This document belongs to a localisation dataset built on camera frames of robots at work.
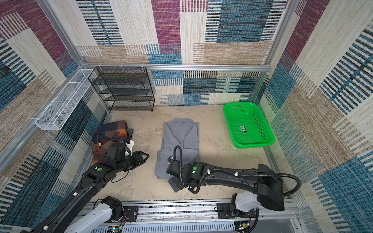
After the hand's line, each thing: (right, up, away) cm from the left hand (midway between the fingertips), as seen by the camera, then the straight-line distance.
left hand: (146, 155), depth 76 cm
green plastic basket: (+65, +14, +32) cm, 74 cm away
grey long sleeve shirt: (+17, +10, +28) cm, 34 cm away
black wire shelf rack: (-27, +42, +34) cm, 60 cm away
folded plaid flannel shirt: (-28, +10, +17) cm, 34 cm away
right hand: (+18, -13, 0) cm, 22 cm away
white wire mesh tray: (-42, +20, -5) cm, 47 cm away
